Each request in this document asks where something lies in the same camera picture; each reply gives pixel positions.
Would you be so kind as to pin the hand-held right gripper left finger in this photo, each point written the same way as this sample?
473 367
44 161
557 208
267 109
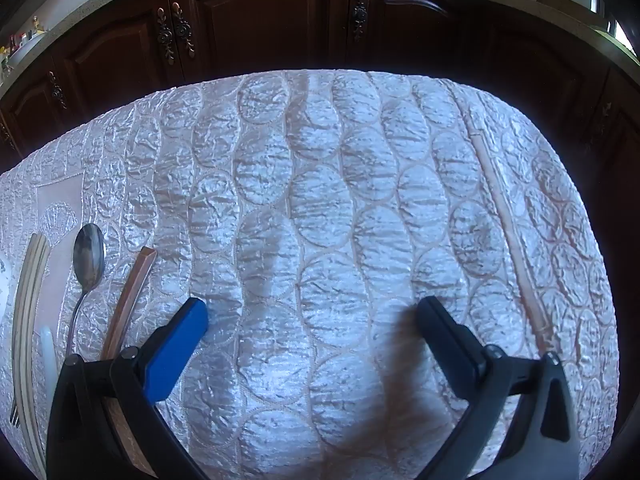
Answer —
175 355

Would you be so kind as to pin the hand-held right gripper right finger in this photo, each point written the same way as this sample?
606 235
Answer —
447 345

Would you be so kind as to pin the brown chopstick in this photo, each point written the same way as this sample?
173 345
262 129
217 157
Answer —
133 300
122 300

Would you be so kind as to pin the white soup spoon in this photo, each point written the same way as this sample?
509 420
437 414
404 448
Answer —
48 360

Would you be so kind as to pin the metal spoon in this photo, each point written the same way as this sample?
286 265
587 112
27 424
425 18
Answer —
89 260

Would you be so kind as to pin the white quilted tablecloth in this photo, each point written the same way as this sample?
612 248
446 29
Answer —
320 210

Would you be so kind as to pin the dark wooden cabinet door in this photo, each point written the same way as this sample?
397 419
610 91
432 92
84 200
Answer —
110 50
420 20
615 150
260 15
30 110

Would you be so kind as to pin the bright window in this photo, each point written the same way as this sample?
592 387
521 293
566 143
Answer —
622 30

